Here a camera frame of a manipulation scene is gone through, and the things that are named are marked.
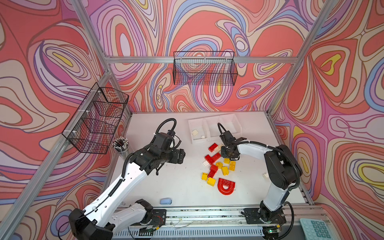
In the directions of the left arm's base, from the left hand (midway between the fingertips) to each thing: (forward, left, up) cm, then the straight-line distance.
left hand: (179, 152), depth 75 cm
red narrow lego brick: (-1, -19, -18) cm, 26 cm away
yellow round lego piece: (+2, -23, -19) cm, 30 cm away
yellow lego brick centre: (-2, -26, -19) cm, 33 cm away
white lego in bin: (+23, -14, -19) cm, 33 cm away
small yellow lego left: (-6, -13, -18) cm, 23 cm away
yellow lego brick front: (-9, -17, -18) cm, 27 cm away
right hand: (+8, -29, -21) cm, 37 cm away
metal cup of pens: (+7, +33, -4) cm, 34 cm away
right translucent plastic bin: (+35, -36, -19) cm, 54 cm away
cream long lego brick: (+12, -23, -18) cm, 32 cm away
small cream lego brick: (+3, -15, -19) cm, 24 cm away
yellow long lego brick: (+1, -31, -19) cm, 37 cm away
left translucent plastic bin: (+30, -11, -19) cm, 37 cm away
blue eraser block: (-19, +8, -18) cm, 27 cm away
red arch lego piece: (-13, -23, -19) cm, 33 cm away
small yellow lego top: (+4, -28, -17) cm, 33 cm away
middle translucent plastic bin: (+24, -19, -12) cm, 33 cm away
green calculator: (-31, -64, -18) cm, 74 cm away
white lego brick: (+27, -8, -20) cm, 34 cm away
